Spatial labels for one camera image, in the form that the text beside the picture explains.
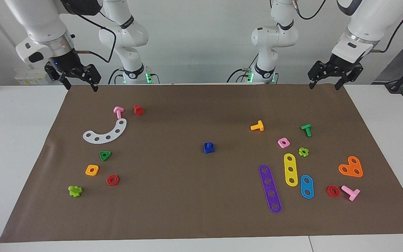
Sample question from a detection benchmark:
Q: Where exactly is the white curved five-hole plate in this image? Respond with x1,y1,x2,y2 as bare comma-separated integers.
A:
83,118,127,144

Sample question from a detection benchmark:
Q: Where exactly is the yellow three-hole strip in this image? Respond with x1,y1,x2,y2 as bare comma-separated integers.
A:
284,153,298,187

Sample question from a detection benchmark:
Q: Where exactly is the orange three-hole corner plate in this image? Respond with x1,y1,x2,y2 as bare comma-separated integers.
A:
338,156,363,178

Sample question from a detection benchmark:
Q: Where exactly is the blue two-hole strip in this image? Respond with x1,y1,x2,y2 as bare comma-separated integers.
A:
300,175,314,200

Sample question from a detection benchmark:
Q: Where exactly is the purple four-hole strip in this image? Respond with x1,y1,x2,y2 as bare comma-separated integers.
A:
259,164,282,214

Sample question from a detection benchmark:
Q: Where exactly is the brown paper table mat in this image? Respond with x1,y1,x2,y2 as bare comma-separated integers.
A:
0,83,403,243

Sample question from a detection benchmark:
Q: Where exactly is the black right base cable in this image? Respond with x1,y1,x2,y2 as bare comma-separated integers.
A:
108,68,123,85

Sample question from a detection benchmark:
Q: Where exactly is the black base cable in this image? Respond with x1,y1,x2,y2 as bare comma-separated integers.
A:
108,68,123,85
227,68,253,83

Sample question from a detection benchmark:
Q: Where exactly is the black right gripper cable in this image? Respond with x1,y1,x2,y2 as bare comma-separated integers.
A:
72,12,117,64

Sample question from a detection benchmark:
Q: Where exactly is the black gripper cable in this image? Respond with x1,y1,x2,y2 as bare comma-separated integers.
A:
72,12,117,64
371,0,403,54

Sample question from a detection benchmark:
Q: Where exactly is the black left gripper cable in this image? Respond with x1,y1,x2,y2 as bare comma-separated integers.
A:
371,0,403,54

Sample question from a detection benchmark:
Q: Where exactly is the black left base cable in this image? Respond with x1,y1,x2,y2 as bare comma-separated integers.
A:
227,68,253,83

